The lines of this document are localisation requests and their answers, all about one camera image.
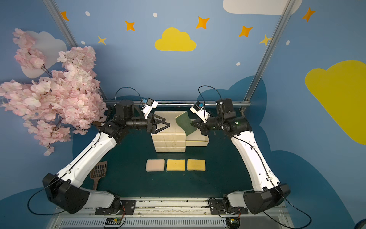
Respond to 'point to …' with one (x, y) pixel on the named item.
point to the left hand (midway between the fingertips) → (167, 120)
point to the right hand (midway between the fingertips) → (196, 121)
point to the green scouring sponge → (184, 120)
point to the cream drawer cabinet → (172, 139)
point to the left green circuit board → (114, 221)
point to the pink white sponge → (155, 165)
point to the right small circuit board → (233, 223)
